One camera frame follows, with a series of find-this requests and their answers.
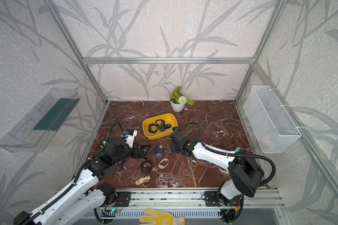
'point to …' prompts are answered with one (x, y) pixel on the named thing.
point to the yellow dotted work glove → (162, 218)
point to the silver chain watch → (165, 151)
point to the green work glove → (104, 143)
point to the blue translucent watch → (158, 151)
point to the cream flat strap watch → (142, 180)
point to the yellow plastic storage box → (160, 126)
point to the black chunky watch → (146, 166)
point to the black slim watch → (162, 122)
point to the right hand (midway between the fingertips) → (173, 145)
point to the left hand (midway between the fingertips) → (145, 146)
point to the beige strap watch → (162, 166)
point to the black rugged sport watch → (149, 128)
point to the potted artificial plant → (178, 100)
